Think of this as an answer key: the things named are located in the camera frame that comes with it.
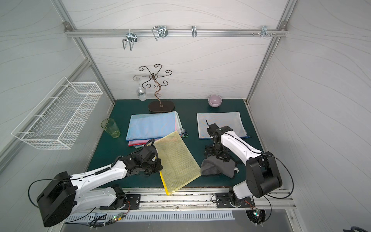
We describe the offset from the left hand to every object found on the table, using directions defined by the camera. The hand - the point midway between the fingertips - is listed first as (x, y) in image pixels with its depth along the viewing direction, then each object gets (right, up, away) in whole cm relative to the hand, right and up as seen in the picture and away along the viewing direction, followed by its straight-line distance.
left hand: (164, 168), depth 81 cm
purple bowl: (+36, +42, +37) cm, 67 cm away
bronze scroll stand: (-5, +37, +33) cm, 50 cm away
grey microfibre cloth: (+28, +1, +3) cm, 29 cm away
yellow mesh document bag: (+8, -2, +5) cm, 10 cm away
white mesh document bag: (+48, +27, +27) cm, 61 cm away
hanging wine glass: (-18, +46, +14) cm, 51 cm away
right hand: (+30, +6, +2) cm, 30 cm away
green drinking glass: (-38, +23, +12) cm, 46 cm away
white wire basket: (-50, +28, -13) cm, 58 cm away
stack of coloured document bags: (-18, +20, +24) cm, 36 cm away
